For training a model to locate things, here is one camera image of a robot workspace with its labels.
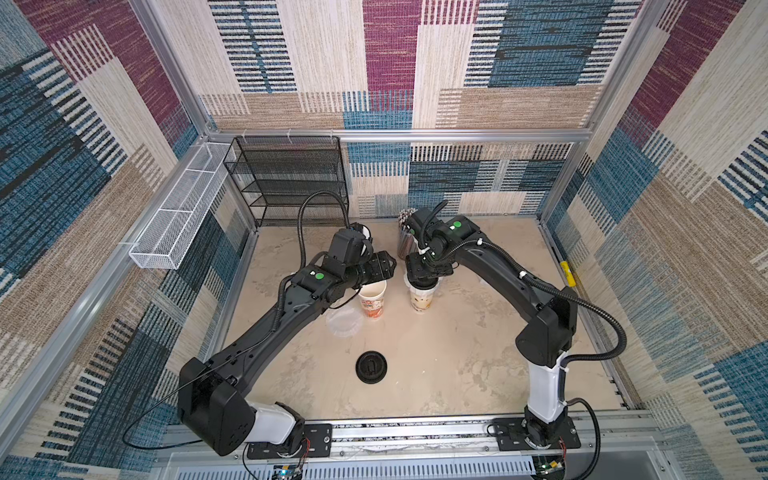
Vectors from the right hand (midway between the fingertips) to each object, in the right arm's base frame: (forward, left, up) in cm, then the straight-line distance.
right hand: (428, 277), depth 84 cm
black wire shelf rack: (+42, +50, +6) cm, 65 cm away
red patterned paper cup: (-6, +15, -1) cm, 16 cm away
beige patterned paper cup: (-3, +2, -6) cm, 7 cm away
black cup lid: (-20, +16, -14) cm, 29 cm away
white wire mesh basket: (+17, +77, +3) cm, 79 cm away
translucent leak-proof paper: (-5, +25, -17) cm, 31 cm away
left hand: (-1, +10, +8) cm, 13 cm away
